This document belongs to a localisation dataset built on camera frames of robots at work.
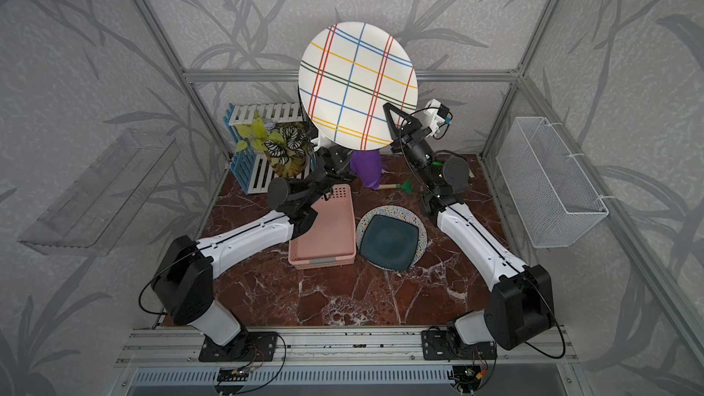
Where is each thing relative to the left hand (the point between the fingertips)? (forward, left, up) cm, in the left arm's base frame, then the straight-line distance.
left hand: (362, 152), depth 54 cm
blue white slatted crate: (+36, +46, -47) cm, 75 cm away
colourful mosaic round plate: (+17, -7, -48) cm, 52 cm away
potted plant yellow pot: (+26, +25, -24) cm, 44 cm away
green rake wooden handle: (+28, -16, -47) cm, 57 cm away
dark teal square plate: (+4, -9, -49) cm, 50 cm away
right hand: (+7, -4, +5) cm, 10 cm away
